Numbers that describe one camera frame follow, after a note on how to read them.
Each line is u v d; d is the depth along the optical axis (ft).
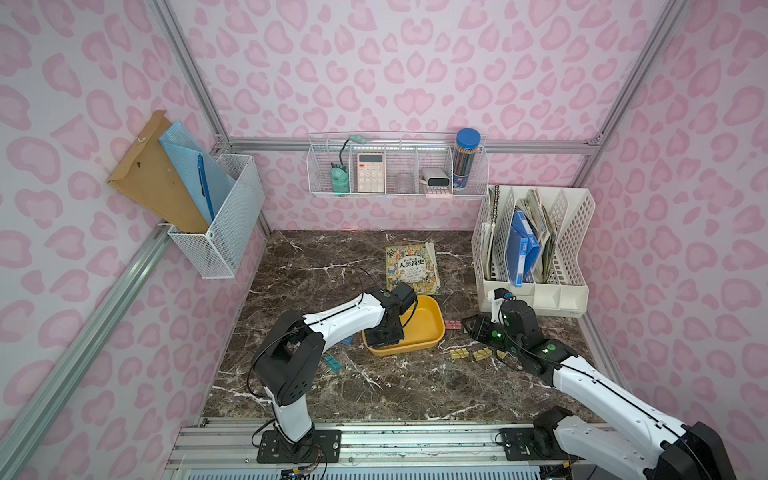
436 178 2.90
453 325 2.98
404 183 3.07
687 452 1.30
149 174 2.30
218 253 2.39
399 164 3.28
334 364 2.82
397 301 2.33
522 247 2.82
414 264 3.61
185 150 2.21
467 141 2.74
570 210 3.29
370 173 3.12
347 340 2.94
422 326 3.09
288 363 1.52
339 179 2.99
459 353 2.83
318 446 2.37
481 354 2.86
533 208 3.05
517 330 2.00
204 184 2.19
